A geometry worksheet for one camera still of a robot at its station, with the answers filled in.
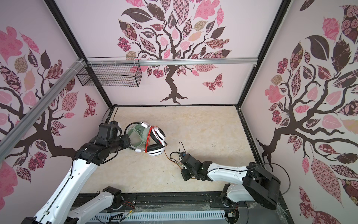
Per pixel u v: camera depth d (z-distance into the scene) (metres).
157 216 0.70
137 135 0.94
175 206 0.73
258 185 0.42
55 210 0.38
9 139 0.50
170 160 0.89
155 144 0.70
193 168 0.64
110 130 0.53
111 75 1.22
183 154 0.77
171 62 0.93
